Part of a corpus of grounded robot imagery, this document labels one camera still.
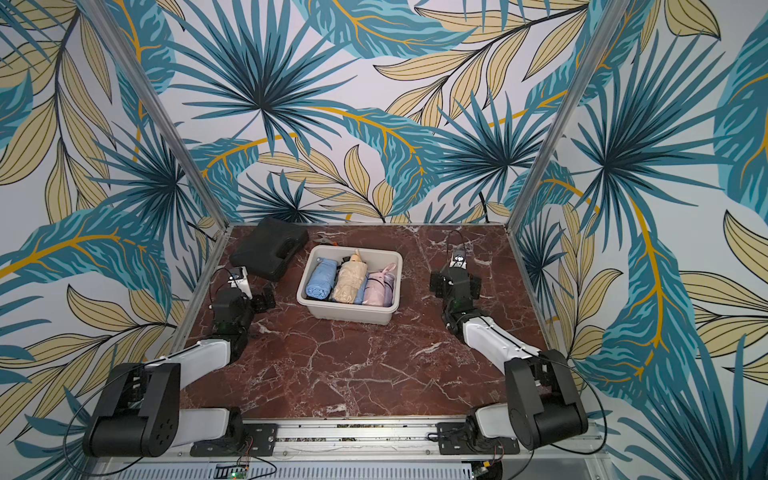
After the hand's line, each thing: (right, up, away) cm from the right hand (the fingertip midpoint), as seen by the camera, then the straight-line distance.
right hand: (457, 272), depth 89 cm
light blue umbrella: (-40, -2, -1) cm, 40 cm away
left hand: (-61, -5, 0) cm, 61 cm away
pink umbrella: (-24, -6, +2) cm, 24 cm away
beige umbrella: (-32, -2, -1) cm, 32 cm away
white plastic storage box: (-24, +4, +5) cm, 25 cm away
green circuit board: (-59, -47, -17) cm, 77 cm away
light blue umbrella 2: (-29, -6, 0) cm, 29 cm away
